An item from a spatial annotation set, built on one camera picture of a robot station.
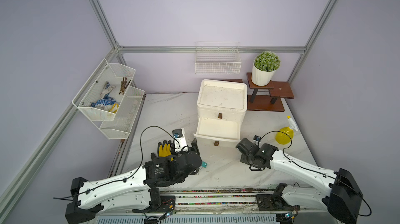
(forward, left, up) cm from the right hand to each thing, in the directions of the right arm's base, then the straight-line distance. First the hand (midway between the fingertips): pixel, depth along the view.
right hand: (247, 160), depth 82 cm
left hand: (+1, +29, +19) cm, 35 cm away
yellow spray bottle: (+14, -26, -4) cm, 30 cm away
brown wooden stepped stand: (+45, -23, +1) cm, 50 cm away
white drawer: (+11, +15, +7) cm, 20 cm away
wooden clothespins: (+31, +65, +27) cm, 77 cm away
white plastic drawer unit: (+22, +13, +19) cm, 32 cm away
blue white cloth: (+17, +68, +30) cm, 76 cm away
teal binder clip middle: (0, +24, -5) cm, 24 cm away
